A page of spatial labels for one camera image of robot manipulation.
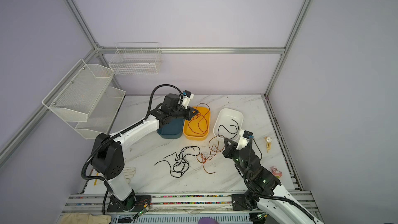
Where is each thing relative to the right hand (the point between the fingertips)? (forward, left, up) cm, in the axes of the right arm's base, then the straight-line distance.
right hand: (222, 139), depth 73 cm
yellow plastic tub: (+19, +14, -21) cm, 31 cm away
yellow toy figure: (+10, -30, -19) cm, 37 cm away
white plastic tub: (+24, -7, -21) cm, 33 cm away
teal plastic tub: (+14, +28, -14) cm, 35 cm away
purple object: (-30, +7, -22) cm, 38 cm away
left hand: (+17, +13, 0) cm, 22 cm away
